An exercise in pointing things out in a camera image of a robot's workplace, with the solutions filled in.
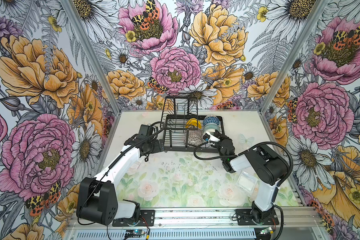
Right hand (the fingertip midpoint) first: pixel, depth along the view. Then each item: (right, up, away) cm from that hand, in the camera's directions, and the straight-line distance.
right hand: (218, 132), depth 95 cm
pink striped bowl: (-13, +1, +9) cm, 16 cm away
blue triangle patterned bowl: (-2, +9, +16) cm, 18 cm away
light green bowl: (-3, +3, +9) cm, 10 cm away
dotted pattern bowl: (-16, -2, -12) cm, 20 cm away
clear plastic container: (+14, -27, -10) cm, 32 cm away
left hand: (-37, -10, -9) cm, 40 cm away
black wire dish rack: (-21, +2, -8) cm, 23 cm away
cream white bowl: (-8, -2, -11) cm, 14 cm away
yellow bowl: (-16, +7, -12) cm, 21 cm away
